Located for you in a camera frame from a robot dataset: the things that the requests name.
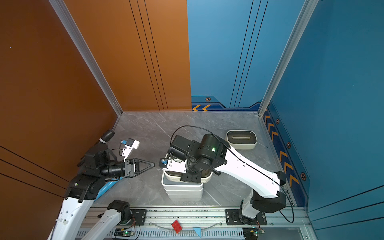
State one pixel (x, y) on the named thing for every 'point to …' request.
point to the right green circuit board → (252, 233)
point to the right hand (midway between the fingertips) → (187, 170)
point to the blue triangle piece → (198, 230)
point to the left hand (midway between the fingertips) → (153, 165)
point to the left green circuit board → (121, 232)
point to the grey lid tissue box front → (194, 197)
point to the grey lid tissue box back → (193, 194)
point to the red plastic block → (177, 226)
